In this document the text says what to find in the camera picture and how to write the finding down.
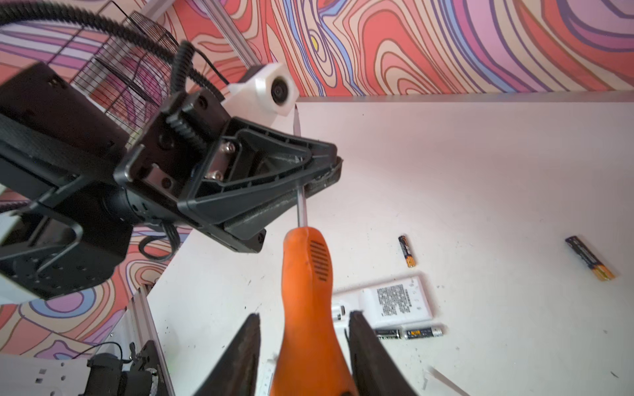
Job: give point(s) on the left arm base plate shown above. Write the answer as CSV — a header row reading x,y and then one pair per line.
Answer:
x,y
142,375

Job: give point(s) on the white battery cover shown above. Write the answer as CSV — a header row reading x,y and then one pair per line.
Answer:
x,y
438,384

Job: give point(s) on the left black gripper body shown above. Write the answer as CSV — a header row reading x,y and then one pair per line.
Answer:
x,y
161,163

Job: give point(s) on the black gold battery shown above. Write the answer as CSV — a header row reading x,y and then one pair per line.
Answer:
x,y
407,252
590,260

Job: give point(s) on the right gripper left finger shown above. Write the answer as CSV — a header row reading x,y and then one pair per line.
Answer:
x,y
237,370

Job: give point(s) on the long white remote control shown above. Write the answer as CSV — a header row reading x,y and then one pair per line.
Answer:
x,y
389,304

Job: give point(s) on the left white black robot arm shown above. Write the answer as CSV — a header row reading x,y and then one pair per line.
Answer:
x,y
60,153

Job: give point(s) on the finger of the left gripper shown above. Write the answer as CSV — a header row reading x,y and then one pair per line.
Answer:
x,y
249,167
251,223

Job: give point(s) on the orange handle screwdriver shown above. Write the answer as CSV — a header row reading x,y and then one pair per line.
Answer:
x,y
310,361

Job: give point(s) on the left black wire basket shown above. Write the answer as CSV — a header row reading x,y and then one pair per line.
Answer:
x,y
124,74

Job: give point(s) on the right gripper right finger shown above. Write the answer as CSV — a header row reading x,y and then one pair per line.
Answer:
x,y
374,372

